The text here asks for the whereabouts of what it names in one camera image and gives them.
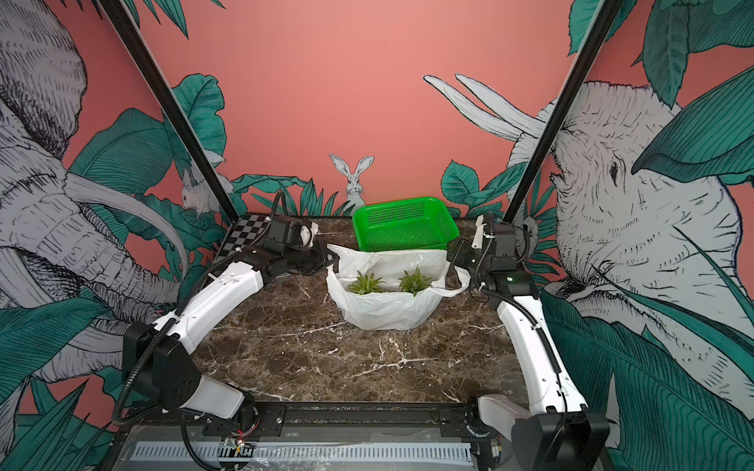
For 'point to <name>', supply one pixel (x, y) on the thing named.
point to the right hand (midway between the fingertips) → (453, 239)
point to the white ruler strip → (249, 453)
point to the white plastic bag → (396, 307)
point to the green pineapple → (414, 283)
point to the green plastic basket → (413, 225)
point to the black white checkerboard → (242, 234)
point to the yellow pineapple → (366, 285)
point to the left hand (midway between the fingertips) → (342, 251)
